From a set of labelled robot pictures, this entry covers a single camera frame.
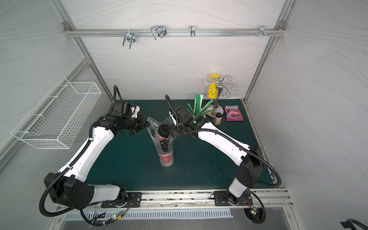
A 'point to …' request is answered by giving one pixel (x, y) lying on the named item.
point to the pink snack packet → (233, 113)
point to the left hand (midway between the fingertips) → (148, 123)
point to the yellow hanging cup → (212, 92)
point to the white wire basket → (56, 121)
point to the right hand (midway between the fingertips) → (174, 127)
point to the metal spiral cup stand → (221, 84)
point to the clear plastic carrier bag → (152, 126)
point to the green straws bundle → (198, 110)
